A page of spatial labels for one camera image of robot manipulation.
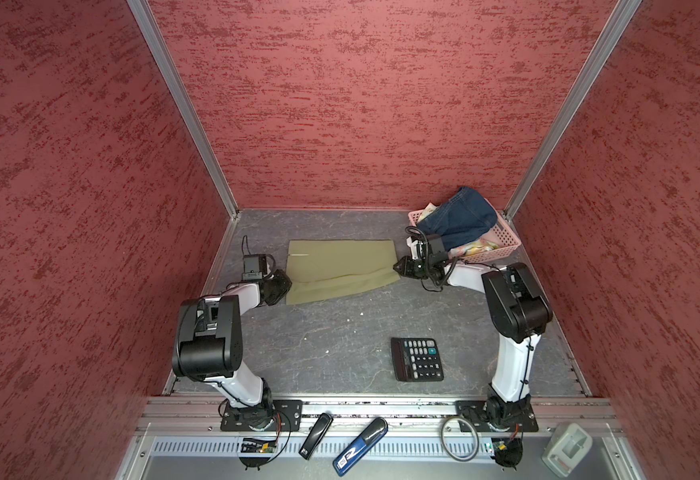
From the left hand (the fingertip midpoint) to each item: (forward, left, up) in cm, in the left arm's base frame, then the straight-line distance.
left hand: (292, 287), depth 96 cm
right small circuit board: (-43, -59, -3) cm, 73 cm away
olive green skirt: (+9, -10, -2) cm, 14 cm away
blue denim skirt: (+26, -59, +6) cm, 65 cm away
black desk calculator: (-23, -38, 0) cm, 45 cm away
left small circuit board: (-43, +5, -4) cm, 43 cm away
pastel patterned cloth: (+12, -60, +6) cm, 62 cm away
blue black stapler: (-46, -20, +2) cm, 50 cm away
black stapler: (-41, -12, +1) cm, 43 cm away
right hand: (+7, -35, 0) cm, 36 cm away
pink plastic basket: (+22, -75, 0) cm, 79 cm away
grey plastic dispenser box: (-43, -72, +1) cm, 83 cm away
